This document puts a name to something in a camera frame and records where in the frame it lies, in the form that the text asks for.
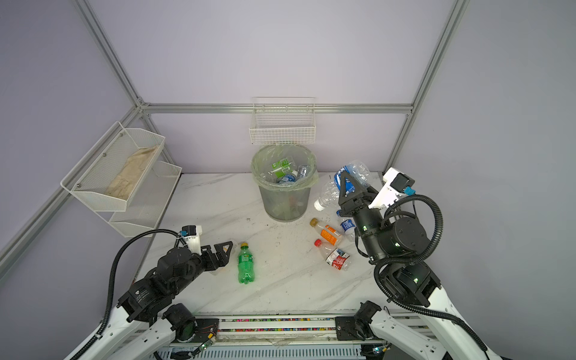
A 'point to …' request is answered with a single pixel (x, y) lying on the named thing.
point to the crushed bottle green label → (281, 168)
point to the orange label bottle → (326, 232)
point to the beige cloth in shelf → (122, 184)
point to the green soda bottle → (245, 268)
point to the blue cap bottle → (347, 225)
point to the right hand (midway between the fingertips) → (341, 172)
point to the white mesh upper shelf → (106, 176)
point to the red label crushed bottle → (334, 256)
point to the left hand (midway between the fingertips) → (221, 247)
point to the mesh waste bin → (286, 205)
